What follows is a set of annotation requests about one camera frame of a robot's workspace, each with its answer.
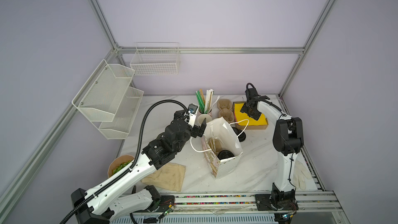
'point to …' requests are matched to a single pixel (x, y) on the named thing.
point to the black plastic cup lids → (242, 137)
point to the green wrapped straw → (201, 103)
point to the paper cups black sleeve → (201, 115)
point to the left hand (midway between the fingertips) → (193, 116)
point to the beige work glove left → (169, 176)
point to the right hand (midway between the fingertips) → (244, 112)
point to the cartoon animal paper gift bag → (222, 148)
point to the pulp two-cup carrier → (217, 144)
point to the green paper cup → (225, 154)
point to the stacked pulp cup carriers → (225, 106)
